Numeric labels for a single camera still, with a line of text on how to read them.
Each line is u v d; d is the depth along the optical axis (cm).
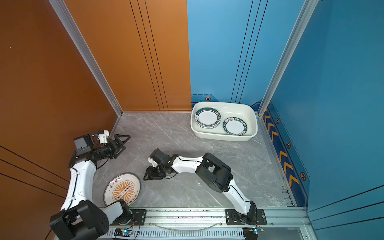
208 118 112
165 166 70
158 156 71
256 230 70
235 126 109
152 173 76
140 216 73
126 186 83
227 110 117
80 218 42
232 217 72
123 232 71
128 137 75
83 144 59
